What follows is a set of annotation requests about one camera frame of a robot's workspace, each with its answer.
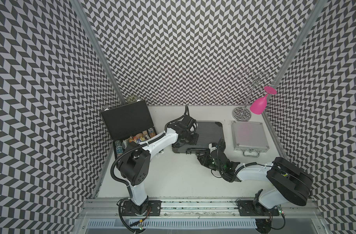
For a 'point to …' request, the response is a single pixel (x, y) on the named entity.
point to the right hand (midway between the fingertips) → (197, 160)
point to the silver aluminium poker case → (249, 137)
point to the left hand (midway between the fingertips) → (195, 143)
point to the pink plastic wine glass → (259, 106)
